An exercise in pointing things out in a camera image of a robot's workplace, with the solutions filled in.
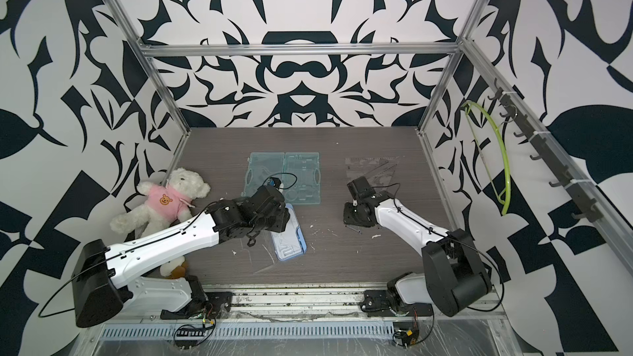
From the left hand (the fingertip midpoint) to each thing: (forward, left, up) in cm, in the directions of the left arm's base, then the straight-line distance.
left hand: (281, 208), depth 78 cm
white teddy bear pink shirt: (+7, +41, -7) cm, 42 cm away
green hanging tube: (-3, -62, +15) cm, 64 cm away
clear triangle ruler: (+23, -38, -15) cm, 47 cm away
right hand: (+2, -21, -10) cm, 24 cm away
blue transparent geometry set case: (-6, -2, -13) cm, 15 cm away
